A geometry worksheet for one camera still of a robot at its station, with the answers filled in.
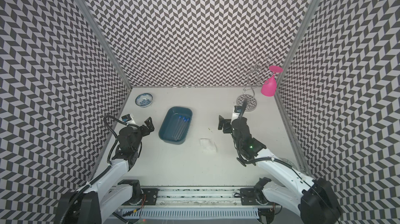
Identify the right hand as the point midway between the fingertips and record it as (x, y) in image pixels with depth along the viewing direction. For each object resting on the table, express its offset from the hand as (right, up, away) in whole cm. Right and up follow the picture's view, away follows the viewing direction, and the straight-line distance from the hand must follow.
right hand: (228, 118), depth 81 cm
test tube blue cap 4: (-24, -3, +18) cm, 30 cm away
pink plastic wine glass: (+24, +17, +6) cm, 30 cm away
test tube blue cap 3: (-26, -8, +13) cm, 31 cm away
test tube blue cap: (-29, -1, +19) cm, 35 cm away
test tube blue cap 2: (-27, -6, +15) cm, 32 cm away
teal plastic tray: (-31, -6, +16) cm, 35 cm away
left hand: (-46, -2, +5) cm, 47 cm away
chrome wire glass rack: (+14, +25, 0) cm, 29 cm away
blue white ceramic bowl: (-56, +10, +28) cm, 63 cm away
